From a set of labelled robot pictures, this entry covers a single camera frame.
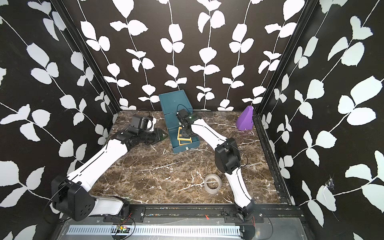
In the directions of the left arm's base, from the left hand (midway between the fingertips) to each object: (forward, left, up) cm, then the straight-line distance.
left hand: (167, 133), depth 79 cm
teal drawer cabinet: (+25, -1, -1) cm, 25 cm away
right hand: (+9, -10, -11) cm, 18 cm away
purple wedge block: (+19, -51, -12) cm, 56 cm away
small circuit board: (-40, +21, -22) cm, 51 cm away
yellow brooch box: (+8, -5, -13) cm, 16 cm away
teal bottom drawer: (+14, -1, -19) cm, 23 cm away
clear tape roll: (-17, -25, -19) cm, 36 cm away
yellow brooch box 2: (+7, -8, -17) cm, 20 cm away
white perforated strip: (-43, -23, -22) cm, 53 cm away
